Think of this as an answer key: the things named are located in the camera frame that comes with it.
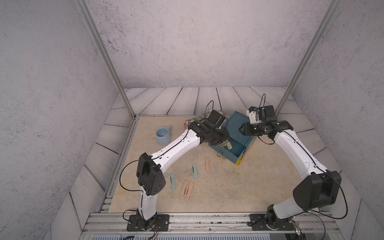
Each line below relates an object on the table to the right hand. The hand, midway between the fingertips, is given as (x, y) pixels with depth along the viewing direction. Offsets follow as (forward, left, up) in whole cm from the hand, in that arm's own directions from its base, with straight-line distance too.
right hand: (243, 129), depth 83 cm
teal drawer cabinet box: (+6, +4, -2) cm, 8 cm away
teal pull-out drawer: (-15, +7, -1) cm, 17 cm away
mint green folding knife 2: (-14, +27, -22) cm, 37 cm away
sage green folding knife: (-10, +9, -1) cm, 13 cm away
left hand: (-9, +7, +2) cm, 11 cm away
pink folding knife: (-9, +20, -22) cm, 31 cm away
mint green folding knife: (-21, +40, -21) cm, 50 cm away
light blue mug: (+10, +49, -18) cm, 53 cm away
